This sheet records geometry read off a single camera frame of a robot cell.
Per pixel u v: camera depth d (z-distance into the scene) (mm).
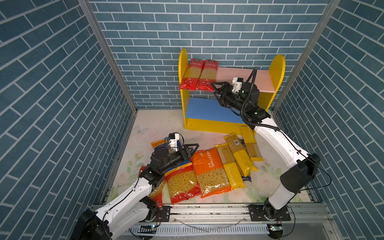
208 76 788
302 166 429
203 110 939
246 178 840
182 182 804
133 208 585
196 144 700
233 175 847
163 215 739
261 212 734
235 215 753
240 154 915
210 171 845
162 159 573
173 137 692
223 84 636
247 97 530
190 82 752
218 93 632
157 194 773
